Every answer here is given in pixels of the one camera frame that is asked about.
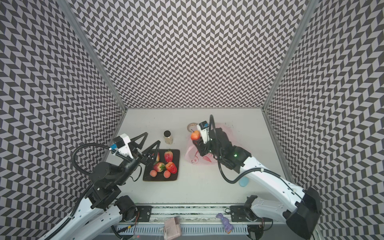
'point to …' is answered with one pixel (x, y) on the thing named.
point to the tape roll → (192, 127)
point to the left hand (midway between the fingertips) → (154, 138)
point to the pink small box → (172, 228)
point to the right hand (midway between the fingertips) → (197, 145)
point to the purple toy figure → (228, 227)
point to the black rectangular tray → (160, 176)
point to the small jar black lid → (168, 138)
